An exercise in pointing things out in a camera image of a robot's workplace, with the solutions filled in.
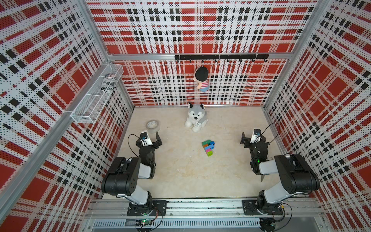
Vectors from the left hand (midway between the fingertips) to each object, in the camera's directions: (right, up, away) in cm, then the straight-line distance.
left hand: (152, 133), depth 90 cm
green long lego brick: (+34, -7, +7) cm, 36 cm away
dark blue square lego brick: (+39, -7, +6) cm, 40 cm away
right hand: (+64, 0, +2) cm, 64 cm away
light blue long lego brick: (+37, -10, +6) cm, 38 cm away
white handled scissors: (+67, -25, -6) cm, 72 cm away
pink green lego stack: (+37, -13, +3) cm, 39 cm away
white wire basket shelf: (-43, +15, +3) cm, 45 cm away
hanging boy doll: (+31, +37, +3) cm, 48 cm away
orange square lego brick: (+34, -9, +6) cm, 36 cm away
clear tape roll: (-5, +3, +18) cm, 19 cm away
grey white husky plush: (+29, +10, +4) cm, 31 cm away
